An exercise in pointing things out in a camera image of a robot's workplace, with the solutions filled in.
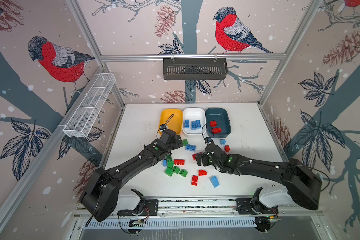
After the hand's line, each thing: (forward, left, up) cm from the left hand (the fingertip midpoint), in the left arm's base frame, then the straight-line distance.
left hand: (175, 140), depth 85 cm
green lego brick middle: (-13, 0, -11) cm, 17 cm away
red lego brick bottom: (-19, -11, -11) cm, 24 cm away
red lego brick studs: (-8, -2, -11) cm, 14 cm away
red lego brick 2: (-3, -12, -15) cm, 19 cm away
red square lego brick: (+21, -27, -11) cm, 35 cm away
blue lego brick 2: (+20, -16, -11) cm, 28 cm away
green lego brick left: (-14, +4, -11) cm, 19 cm away
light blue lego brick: (+17, -12, -9) cm, 23 cm away
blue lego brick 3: (+1, -10, -11) cm, 15 cm away
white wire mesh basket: (+5, +44, +18) cm, 48 cm away
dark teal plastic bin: (+27, -35, -12) cm, 46 cm away
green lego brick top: (-7, +4, -9) cm, 12 cm away
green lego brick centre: (-10, +3, -10) cm, 15 cm away
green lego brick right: (-15, -4, -11) cm, 19 cm away
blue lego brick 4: (-9, +7, -11) cm, 16 cm away
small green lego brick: (+5, -6, -10) cm, 13 cm away
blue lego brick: (+19, -7, -10) cm, 23 cm away
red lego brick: (+15, -28, -12) cm, 34 cm away
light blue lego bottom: (-20, -22, -12) cm, 32 cm away
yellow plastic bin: (+20, +1, -11) cm, 23 cm away
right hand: (-7, -14, -7) cm, 18 cm away
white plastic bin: (+31, -12, -12) cm, 35 cm away
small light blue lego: (+6, -31, -12) cm, 33 cm away
